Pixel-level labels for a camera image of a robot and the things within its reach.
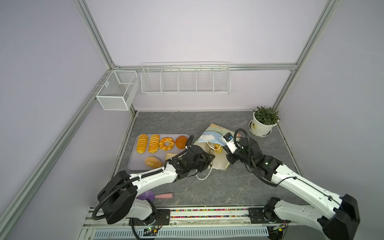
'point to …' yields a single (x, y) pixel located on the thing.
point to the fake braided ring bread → (166, 139)
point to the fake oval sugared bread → (153, 162)
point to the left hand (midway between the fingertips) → (216, 159)
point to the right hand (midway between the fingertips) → (225, 147)
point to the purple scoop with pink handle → (150, 195)
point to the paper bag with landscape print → (212, 140)
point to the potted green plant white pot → (264, 119)
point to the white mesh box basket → (118, 91)
